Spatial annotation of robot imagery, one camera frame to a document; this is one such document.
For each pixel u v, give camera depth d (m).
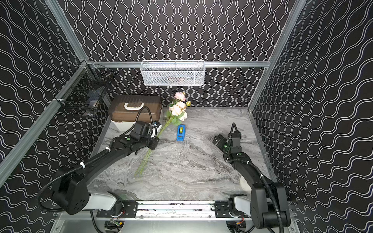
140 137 0.64
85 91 0.93
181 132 1.01
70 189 0.41
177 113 0.86
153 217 0.74
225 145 0.78
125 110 0.92
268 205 0.41
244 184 0.83
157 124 0.74
